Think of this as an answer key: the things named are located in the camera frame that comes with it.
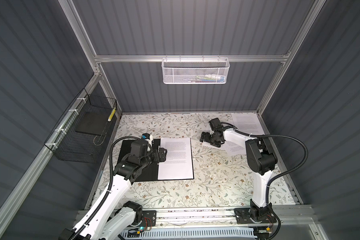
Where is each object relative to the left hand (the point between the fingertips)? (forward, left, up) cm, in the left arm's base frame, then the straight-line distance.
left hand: (159, 151), depth 77 cm
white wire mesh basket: (+74, -27, +4) cm, 79 cm away
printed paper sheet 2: (+33, -66, -18) cm, 76 cm away
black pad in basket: (+13, +33, +10) cm, 37 cm away
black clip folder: (-2, +8, -20) cm, 21 cm away
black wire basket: (+5, +38, +9) cm, 39 cm away
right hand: (+15, -30, -16) cm, 37 cm away
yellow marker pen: (+19, +26, +10) cm, 34 cm away
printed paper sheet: (+1, -10, -19) cm, 22 cm away
